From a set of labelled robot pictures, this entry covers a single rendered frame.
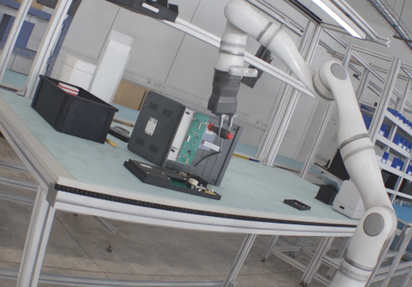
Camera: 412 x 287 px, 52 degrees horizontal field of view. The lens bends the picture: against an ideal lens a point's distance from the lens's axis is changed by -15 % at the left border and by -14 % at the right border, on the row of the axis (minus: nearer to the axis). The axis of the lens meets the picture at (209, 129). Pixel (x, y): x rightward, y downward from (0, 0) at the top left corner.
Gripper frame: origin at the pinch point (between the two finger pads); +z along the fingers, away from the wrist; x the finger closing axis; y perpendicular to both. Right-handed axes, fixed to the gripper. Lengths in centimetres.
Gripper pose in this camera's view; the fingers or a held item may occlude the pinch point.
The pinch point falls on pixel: (222, 136)
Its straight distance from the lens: 133.8
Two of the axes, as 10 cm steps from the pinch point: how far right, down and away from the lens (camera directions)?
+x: -7.9, 0.2, -6.1
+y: -5.9, -2.9, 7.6
